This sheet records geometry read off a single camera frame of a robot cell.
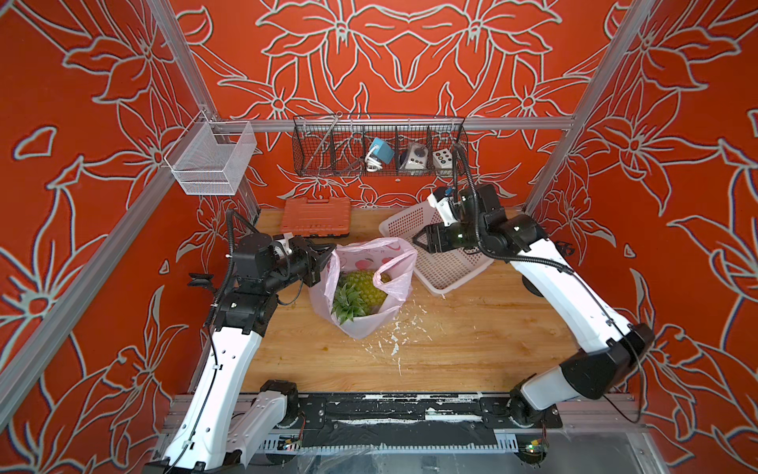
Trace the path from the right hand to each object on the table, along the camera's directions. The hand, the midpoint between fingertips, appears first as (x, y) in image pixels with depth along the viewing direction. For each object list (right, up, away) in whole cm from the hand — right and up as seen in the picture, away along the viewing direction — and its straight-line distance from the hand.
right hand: (415, 236), depth 71 cm
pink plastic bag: (-6, -6, +3) cm, 9 cm away
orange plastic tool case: (-38, +7, +40) cm, 55 cm away
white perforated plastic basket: (+13, -12, +30) cm, 35 cm away
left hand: (-18, -1, -7) cm, 19 cm away
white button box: (+12, +26, +24) cm, 38 cm away
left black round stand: (-53, -11, 0) cm, 54 cm away
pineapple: (-14, -15, +2) cm, 20 cm away
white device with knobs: (+3, +25, +21) cm, 32 cm away
